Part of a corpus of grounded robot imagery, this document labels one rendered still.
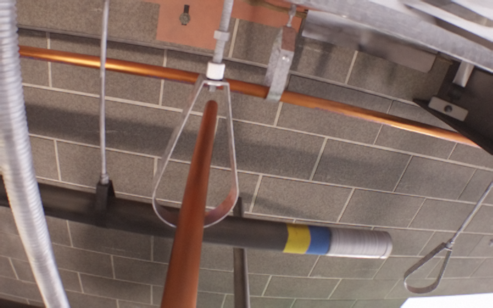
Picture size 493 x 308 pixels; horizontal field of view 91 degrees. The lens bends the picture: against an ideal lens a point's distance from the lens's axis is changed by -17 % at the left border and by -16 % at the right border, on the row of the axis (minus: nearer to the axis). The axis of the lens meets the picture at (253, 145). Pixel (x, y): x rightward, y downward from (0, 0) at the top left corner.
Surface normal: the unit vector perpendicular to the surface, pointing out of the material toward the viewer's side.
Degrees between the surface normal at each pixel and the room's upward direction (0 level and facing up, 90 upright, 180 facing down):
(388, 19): 90
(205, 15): 90
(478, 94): 90
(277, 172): 90
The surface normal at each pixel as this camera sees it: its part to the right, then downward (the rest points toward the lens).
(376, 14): 0.07, 0.47
